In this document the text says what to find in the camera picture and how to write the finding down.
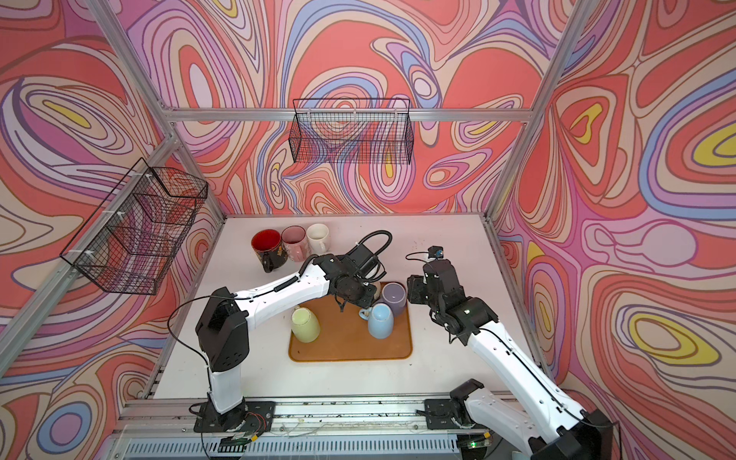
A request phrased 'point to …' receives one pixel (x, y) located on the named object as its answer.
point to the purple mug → (394, 293)
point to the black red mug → (269, 249)
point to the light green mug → (305, 325)
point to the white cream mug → (317, 235)
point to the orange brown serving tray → (345, 336)
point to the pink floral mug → (296, 242)
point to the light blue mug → (380, 320)
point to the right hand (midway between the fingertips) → (417, 288)
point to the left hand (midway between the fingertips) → (375, 302)
